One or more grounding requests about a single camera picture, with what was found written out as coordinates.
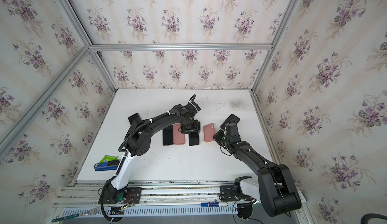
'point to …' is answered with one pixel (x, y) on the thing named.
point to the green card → (107, 158)
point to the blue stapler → (111, 165)
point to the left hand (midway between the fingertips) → (197, 131)
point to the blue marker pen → (214, 204)
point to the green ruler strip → (65, 217)
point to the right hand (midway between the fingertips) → (217, 134)
